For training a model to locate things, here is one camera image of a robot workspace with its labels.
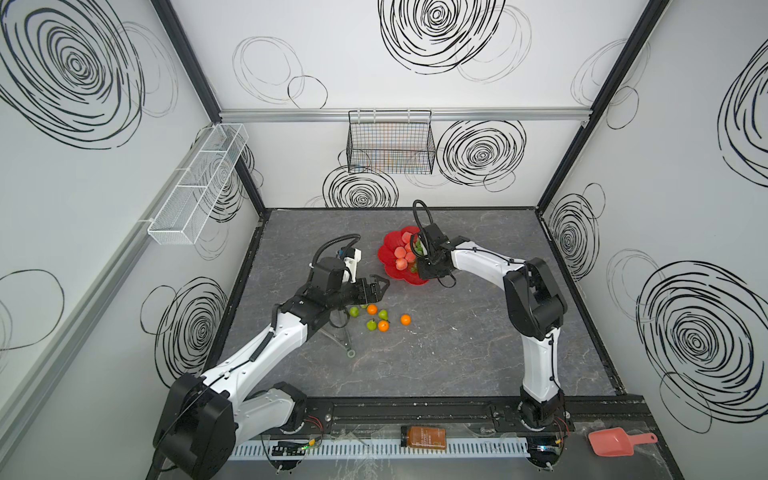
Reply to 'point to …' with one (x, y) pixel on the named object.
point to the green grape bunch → (418, 247)
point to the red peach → (406, 236)
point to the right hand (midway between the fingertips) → (425, 272)
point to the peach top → (400, 252)
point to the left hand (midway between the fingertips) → (377, 283)
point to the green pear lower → (371, 325)
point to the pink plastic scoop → (616, 442)
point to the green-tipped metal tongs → (339, 318)
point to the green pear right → (383, 314)
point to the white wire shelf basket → (185, 211)
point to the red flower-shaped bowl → (386, 255)
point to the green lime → (354, 311)
